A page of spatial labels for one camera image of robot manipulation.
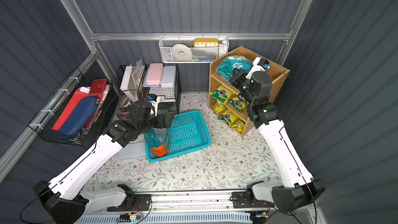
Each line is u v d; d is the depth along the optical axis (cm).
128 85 90
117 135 47
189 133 99
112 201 57
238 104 87
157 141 75
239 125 93
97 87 79
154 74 96
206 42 87
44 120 62
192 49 90
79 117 67
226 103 91
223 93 94
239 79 56
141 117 54
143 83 95
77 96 77
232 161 87
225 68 63
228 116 100
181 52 85
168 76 98
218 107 105
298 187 37
